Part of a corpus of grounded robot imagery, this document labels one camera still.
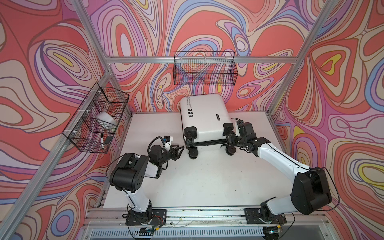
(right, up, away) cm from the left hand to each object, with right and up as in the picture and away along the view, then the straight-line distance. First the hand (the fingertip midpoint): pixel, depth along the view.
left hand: (182, 146), depth 91 cm
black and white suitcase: (+15, +15, -3) cm, 22 cm away
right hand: (+29, +4, -3) cm, 30 cm away
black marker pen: (-39, +5, -18) cm, 43 cm away
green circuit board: (-16, -37, -21) cm, 45 cm away
